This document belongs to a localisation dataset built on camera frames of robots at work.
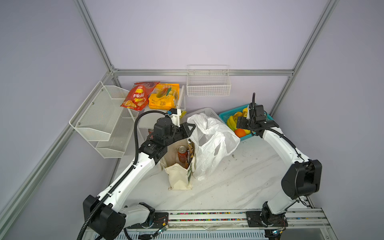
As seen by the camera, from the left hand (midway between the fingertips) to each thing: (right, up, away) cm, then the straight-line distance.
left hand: (195, 126), depth 70 cm
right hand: (+29, +4, +18) cm, 34 cm away
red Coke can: (-8, -16, +16) cm, 24 cm away
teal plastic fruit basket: (+22, +9, +41) cm, 47 cm away
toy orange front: (+29, -4, +26) cm, 40 cm away
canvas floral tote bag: (-7, -18, -3) cm, 19 cm away
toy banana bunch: (+27, +6, +34) cm, 44 cm away
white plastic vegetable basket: (+8, +12, +42) cm, 44 cm away
